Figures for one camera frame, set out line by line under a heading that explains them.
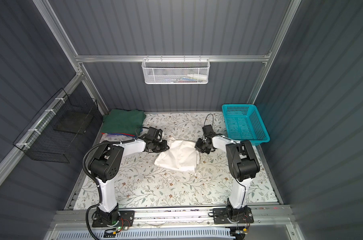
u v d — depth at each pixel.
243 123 1.15
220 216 0.74
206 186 0.85
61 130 0.75
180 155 0.93
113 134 1.05
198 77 0.86
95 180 0.54
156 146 0.85
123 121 1.08
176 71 1.24
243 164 0.51
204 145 0.85
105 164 0.53
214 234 0.71
